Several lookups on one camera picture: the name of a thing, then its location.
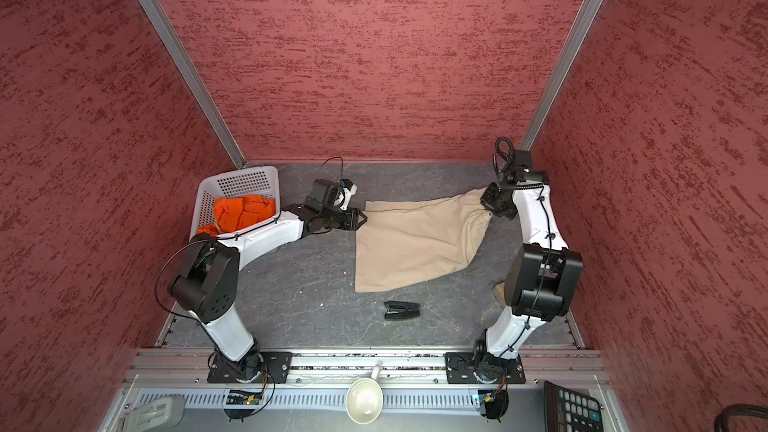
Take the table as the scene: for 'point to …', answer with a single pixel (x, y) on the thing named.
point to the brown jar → (499, 289)
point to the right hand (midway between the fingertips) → (483, 210)
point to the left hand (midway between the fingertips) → (361, 223)
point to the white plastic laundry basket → (258, 180)
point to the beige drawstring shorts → (404, 239)
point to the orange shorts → (231, 214)
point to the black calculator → (567, 411)
